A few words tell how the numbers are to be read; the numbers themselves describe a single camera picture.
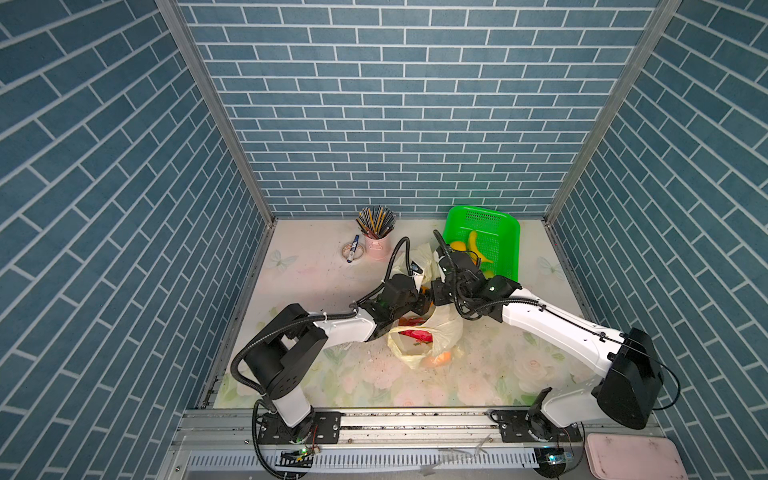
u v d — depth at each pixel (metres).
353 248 1.08
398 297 0.68
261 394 0.49
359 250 1.10
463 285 0.60
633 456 0.68
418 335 0.82
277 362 0.45
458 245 1.05
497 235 1.15
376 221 1.05
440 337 0.71
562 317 0.49
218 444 0.72
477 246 1.09
